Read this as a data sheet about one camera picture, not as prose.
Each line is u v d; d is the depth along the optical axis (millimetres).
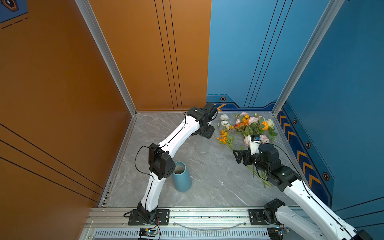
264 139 991
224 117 1089
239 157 685
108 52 863
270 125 1085
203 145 899
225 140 987
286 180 515
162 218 739
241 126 1035
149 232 709
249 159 670
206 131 740
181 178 703
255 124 1062
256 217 725
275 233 695
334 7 698
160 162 520
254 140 656
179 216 757
